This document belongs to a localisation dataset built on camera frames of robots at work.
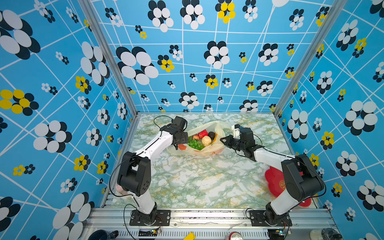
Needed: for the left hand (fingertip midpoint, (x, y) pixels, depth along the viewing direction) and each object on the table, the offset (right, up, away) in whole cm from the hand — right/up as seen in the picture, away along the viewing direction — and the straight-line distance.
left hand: (181, 138), depth 92 cm
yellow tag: (+7, -44, -24) cm, 50 cm away
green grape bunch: (+9, -4, +4) cm, 11 cm away
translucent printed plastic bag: (+23, +7, -3) cm, 24 cm away
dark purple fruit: (+20, +2, +9) cm, 22 cm away
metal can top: (+26, -37, -32) cm, 55 cm away
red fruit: (+14, +2, +10) cm, 17 cm away
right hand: (+25, 0, -1) cm, 25 cm away
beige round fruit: (+16, -2, +6) cm, 17 cm away
